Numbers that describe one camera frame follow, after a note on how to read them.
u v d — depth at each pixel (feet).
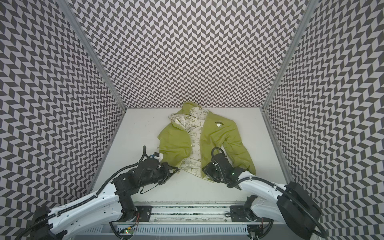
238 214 2.38
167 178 2.12
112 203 1.64
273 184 1.56
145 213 2.38
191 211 2.44
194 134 3.35
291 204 1.33
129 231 2.17
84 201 1.50
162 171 2.14
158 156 2.37
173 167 2.38
